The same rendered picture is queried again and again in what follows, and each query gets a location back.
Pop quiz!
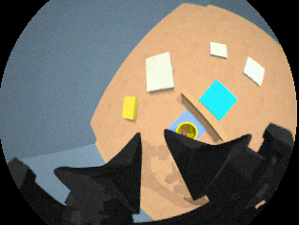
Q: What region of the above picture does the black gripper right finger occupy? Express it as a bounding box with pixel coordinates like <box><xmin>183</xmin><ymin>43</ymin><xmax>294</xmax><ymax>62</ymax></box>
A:
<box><xmin>164</xmin><ymin>128</ymin><xmax>252</xmax><ymax>200</ymax></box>

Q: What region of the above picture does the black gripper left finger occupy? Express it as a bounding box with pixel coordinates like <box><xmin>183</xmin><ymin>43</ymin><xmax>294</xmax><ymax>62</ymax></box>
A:
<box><xmin>53</xmin><ymin>132</ymin><xmax>142</xmax><ymax>215</ymax></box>

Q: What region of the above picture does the pale grey flat bar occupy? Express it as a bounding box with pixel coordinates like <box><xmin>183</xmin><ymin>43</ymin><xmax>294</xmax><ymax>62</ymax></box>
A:
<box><xmin>146</xmin><ymin>52</ymin><xmax>175</xmax><ymax>92</ymax></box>

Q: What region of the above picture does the yellow rectangular block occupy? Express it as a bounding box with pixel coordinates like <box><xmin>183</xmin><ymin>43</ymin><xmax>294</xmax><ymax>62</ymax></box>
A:
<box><xmin>122</xmin><ymin>96</ymin><xmax>139</xmax><ymax>120</ymax></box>

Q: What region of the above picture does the yellow translucent cup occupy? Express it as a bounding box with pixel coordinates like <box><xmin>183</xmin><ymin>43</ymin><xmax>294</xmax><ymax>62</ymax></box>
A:
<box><xmin>176</xmin><ymin>121</ymin><xmax>198</xmax><ymax>139</ymax></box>

